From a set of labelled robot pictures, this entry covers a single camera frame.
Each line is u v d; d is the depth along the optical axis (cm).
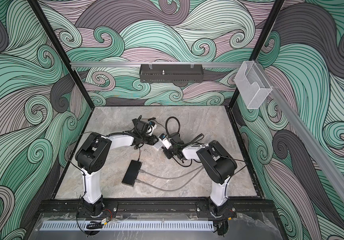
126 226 70
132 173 85
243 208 75
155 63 94
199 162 89
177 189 80
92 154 52
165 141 85
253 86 77
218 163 49
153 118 113
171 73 95
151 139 88
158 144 95
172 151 82
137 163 88
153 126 92
